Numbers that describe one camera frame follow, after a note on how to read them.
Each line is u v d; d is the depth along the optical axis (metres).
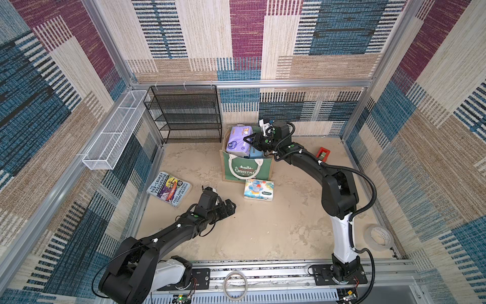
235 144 0.88
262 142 0.82
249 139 0.87
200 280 0.73
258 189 0.92
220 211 0.78
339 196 0.55
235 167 0.91
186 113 1.09
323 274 0.74
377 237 0.83
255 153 0.96
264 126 0.85
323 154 1.05
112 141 0.74
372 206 0.50
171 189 0.97
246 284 0.72
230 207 0.80
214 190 0.84
